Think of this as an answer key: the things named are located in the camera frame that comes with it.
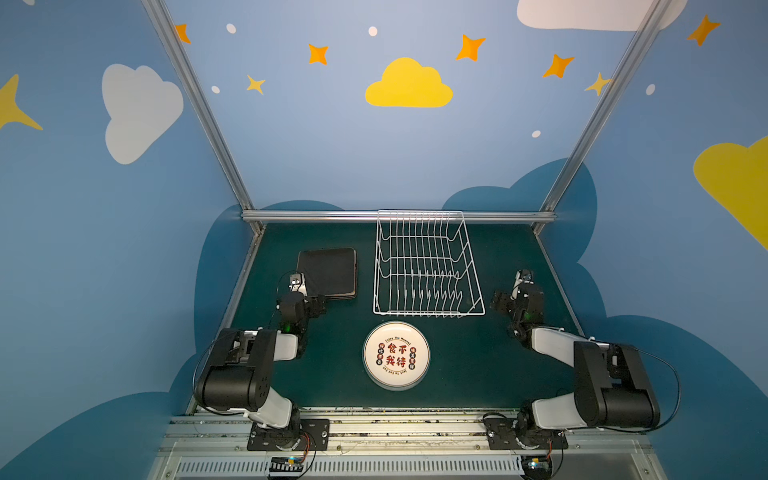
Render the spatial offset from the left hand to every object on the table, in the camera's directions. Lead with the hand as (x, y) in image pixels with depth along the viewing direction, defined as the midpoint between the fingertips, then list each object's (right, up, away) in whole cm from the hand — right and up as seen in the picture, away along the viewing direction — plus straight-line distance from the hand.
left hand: (303, 292), depth 94 cm
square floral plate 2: (+11, -2, +4) cm, 12 cm away
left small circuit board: (+2, -40, -21) cm, 46 cm away
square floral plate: (+7, +5, +8) cm, 12 cm away
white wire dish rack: (+41, +8, +13) cm, 44 cm away
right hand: (+68, +1, 0) cm, 68 cm away
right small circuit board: (+65, -41, -21) cm, 80 cm away
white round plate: (+30, -18, -9) cm, 36 cm away
